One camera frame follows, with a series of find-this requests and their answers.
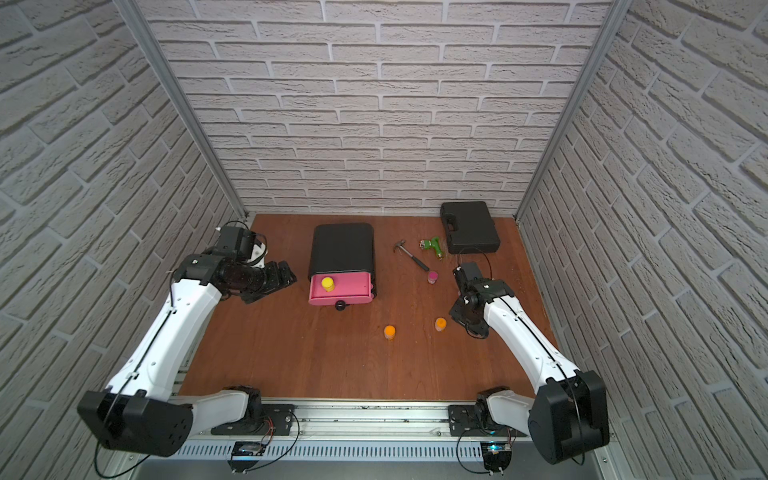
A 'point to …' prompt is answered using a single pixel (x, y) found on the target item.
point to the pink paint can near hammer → (432, 277)
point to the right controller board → (496, 456)
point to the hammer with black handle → (402, 246)
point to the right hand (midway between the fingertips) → (466, 320)
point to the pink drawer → (349, 289)
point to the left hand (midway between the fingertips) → (288, 277)
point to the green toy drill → (434, 243)
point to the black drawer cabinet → (344, 252)
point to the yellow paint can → (328, 284)
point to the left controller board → (245, 448)
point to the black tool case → (470, 227)
